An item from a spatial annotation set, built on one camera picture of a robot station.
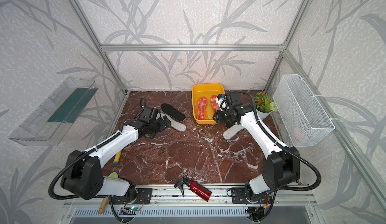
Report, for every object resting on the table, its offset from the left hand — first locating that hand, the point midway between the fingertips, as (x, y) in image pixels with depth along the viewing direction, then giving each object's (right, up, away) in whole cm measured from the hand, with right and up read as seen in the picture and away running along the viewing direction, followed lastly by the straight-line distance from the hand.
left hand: (166, 125), depth 87 cm
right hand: (+28, +6, -4) cm, 29 cm away
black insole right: (+38, -1, +12) cm, 40 cm away
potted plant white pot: (+59, +11, +3) cm, 60 cm away
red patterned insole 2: (+30, +11, +21) cm, 39 cm away
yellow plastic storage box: (+24, +24, +35) cm, 48 cm away
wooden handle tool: (-26, -35, -18) cm, 47 cm away
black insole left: (+1, +6, +18) cm, 19 cm away
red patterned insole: (+20, +10, +21) cm, 31 cm away
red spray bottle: (+19, -29, -15) cm, 38 cm away
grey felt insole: (+40, -4, +9) cm, 41 cm away
